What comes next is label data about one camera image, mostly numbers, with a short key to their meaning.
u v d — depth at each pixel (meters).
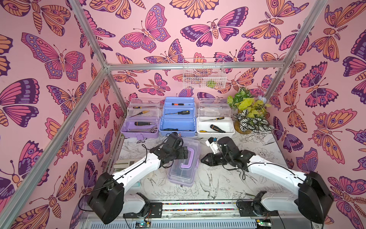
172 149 0.64
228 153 0.62
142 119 1.06
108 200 0.41
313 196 0.40
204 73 0.95
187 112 1.06
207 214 0.73
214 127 1.06
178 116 1.06
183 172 0.79
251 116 0.84
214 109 1.07
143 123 1.09
